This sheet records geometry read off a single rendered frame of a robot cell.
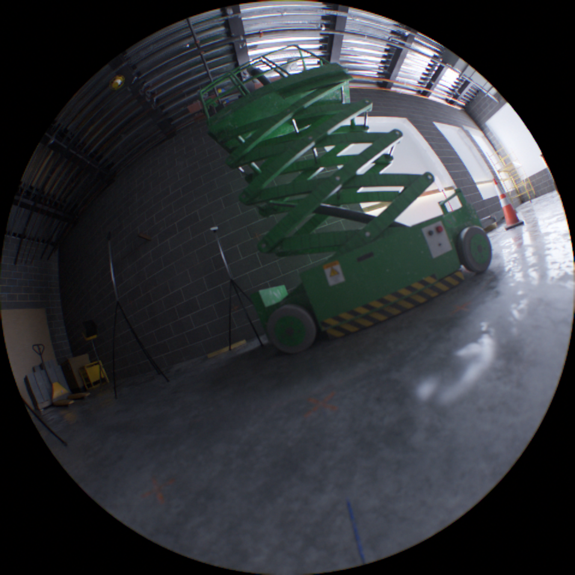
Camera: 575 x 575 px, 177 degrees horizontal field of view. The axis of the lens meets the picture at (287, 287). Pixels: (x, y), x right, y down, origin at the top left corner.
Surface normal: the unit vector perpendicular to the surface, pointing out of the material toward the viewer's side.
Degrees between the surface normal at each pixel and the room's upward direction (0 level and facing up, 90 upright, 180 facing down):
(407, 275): 90
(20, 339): 90
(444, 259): 90
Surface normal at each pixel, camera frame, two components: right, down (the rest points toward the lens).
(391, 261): -0.27, 0.07
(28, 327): 0.92, -0.38
